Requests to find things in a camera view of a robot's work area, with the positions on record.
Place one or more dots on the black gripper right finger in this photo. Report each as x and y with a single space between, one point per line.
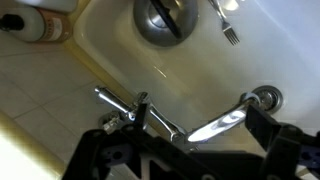
290 150

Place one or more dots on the chrome wall faucet with spout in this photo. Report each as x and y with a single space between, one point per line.
220 121

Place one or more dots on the white kitchen sink basin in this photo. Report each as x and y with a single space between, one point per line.
186 70

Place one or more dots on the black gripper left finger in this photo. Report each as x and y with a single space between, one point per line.
110 153

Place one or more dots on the soap bottle with black pump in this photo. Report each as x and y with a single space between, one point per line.
40 26

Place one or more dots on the metal sink drain strainer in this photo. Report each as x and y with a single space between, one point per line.
270 96

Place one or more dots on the window with cream frame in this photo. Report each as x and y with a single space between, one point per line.
20 156

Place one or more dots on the metal fork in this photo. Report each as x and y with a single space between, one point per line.
230 31

